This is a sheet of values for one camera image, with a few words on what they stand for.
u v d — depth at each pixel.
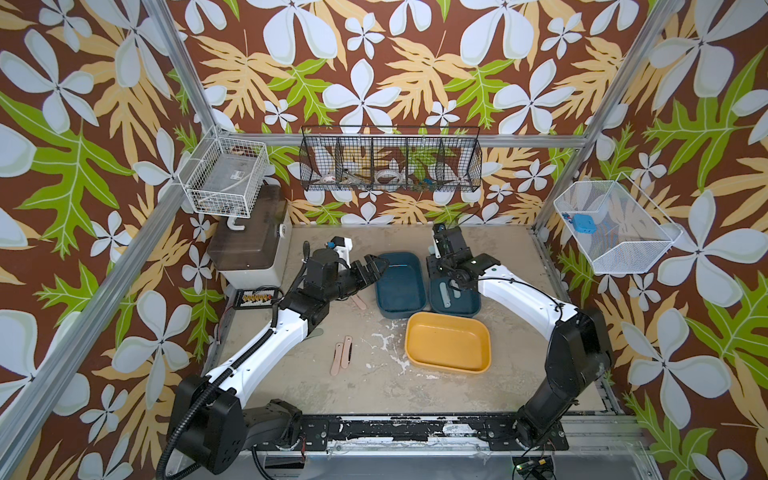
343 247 0.72
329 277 0.61
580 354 0.45
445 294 0.99
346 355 0.86
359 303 0.98
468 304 0.97
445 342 0.92
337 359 0.86
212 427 0.39
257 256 0.91
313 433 0.74
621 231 0.81
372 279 0.68
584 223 0.86
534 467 0.77
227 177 0.86
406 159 0.91
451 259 0.68
